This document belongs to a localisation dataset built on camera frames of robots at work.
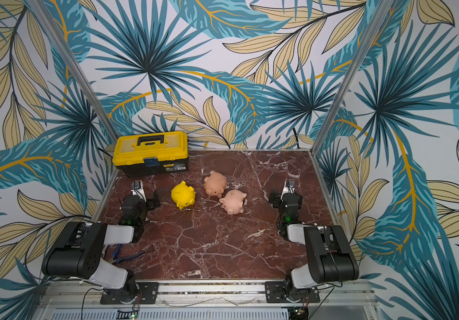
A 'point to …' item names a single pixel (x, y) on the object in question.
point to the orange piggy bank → (215, 184)
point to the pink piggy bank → (234, 201)
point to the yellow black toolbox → (140, 154)
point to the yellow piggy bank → (183, 194)
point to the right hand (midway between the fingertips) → (286, 190)
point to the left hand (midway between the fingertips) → (145, 193)
